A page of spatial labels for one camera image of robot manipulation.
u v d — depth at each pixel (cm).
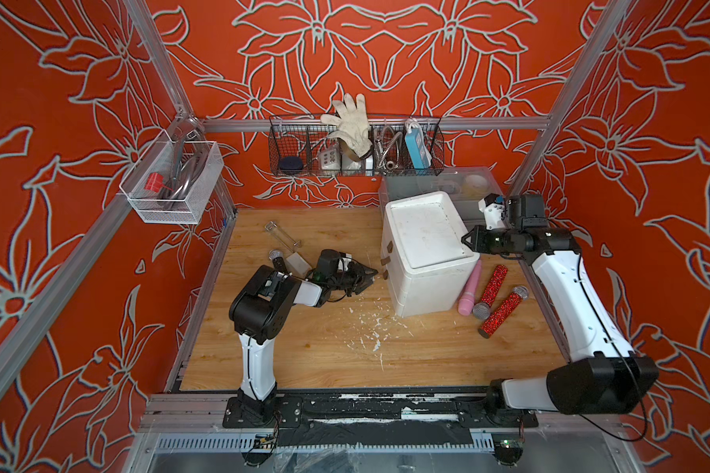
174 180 76
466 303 90
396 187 97
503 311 88
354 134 90
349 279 85
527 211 56
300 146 102
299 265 101
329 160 94
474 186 102
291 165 100
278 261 100
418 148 87
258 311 52
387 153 83
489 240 66
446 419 73
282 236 111
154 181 71
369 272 91
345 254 95
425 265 73
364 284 85
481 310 88
